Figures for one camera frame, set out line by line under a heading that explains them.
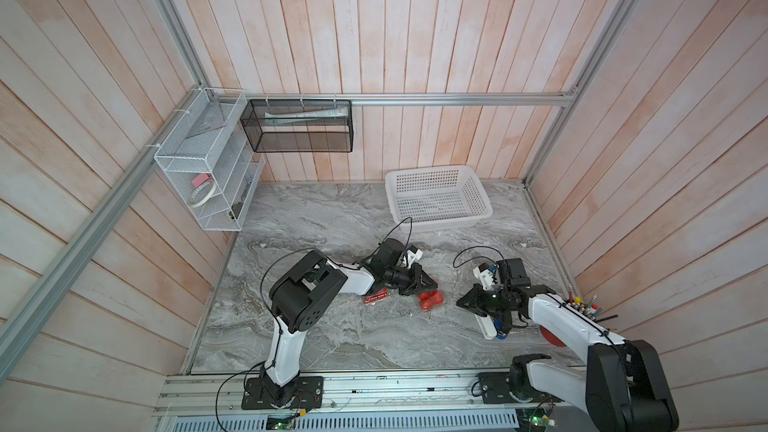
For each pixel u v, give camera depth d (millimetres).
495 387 733
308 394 726
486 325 814
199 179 817
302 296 519
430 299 876
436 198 1144
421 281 819
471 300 775
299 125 1042
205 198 776
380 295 861
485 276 826
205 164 687
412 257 875
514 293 650
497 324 817
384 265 762
